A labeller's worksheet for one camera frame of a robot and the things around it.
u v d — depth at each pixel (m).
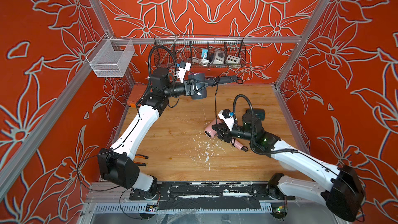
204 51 0.84
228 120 0.62
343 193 0.38
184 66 0.61
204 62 0.85
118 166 0.40
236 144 0.85
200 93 0.62
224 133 0.63
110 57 0.92
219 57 0.91
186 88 0.59
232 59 0.94
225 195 0.73
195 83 0.62
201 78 0.62
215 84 0.66
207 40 0.92
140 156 0.83
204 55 0.83
